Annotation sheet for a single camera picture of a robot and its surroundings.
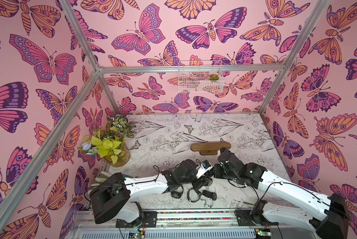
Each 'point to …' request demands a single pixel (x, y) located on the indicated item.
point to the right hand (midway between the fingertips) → (211, 169)
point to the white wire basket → (194, 76)
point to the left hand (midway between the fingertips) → (208, 175)
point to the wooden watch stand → (210, 148)
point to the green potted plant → (110, 143)
